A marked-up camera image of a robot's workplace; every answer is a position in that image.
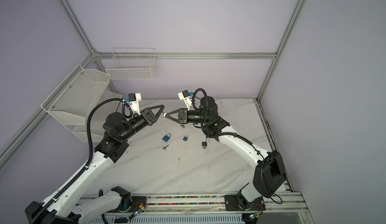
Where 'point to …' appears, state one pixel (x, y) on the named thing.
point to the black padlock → (204, 144)
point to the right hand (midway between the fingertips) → (165, 118)
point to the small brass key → (183, 126)
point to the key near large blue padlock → (165, 147)
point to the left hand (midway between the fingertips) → (163, 107)
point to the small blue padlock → (185, 138)
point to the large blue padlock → (166, 138)
